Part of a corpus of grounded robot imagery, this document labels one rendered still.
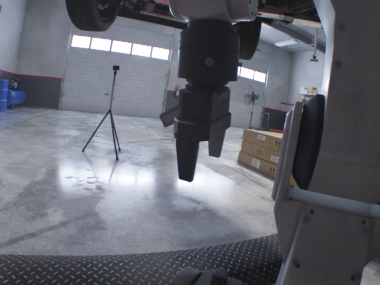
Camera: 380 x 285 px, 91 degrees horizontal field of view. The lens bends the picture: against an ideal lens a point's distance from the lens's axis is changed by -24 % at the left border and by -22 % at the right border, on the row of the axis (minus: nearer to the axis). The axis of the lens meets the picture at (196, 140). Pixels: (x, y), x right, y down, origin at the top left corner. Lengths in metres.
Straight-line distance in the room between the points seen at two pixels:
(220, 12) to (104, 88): 9.24
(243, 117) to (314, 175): 11.37
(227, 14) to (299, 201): 0.27
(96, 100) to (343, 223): 9.37
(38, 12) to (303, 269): 10.32
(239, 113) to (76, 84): 7.42
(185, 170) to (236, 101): 11.07
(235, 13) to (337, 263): 0.35
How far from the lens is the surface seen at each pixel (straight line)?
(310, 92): 11.85
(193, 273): 0.67
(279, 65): 13.15
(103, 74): 9.54
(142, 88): 9.67
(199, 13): 0.33
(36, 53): 9.92
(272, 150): 2.70
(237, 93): 11.40
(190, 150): 0.31
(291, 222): 0.35
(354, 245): 0.35
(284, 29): 10.36
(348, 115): 0.30
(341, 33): 0.31
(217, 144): 0.42
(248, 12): 0.32
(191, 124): 0.30
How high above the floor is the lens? 0.63
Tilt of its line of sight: 8 degrees down
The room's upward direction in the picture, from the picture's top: 8 degrees clockwise
